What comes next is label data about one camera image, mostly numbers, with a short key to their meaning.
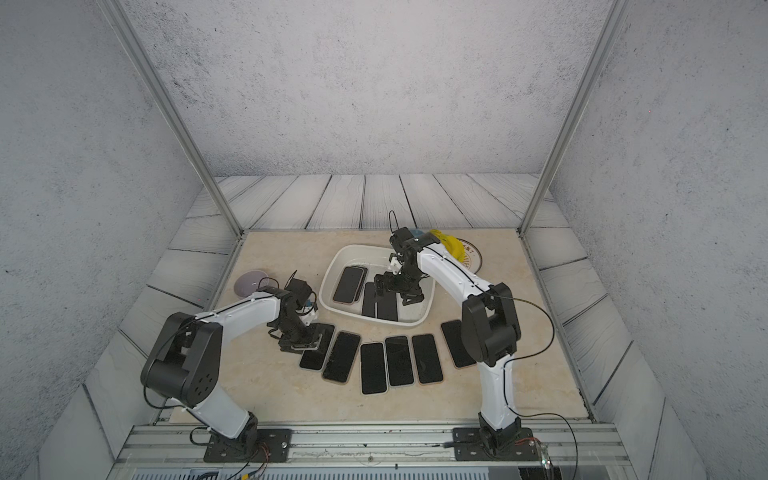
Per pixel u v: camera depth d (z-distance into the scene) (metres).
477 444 0.69
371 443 0.74
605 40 0.74
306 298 0.81
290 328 0.76
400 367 0.86
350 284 1.02
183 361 0.46
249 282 1.02
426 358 0.87
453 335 0.93
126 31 0.73
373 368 0.85
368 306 0.98
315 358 0.87
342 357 0.87
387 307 0.97
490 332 0.52
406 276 0.76
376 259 1.09
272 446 0.73
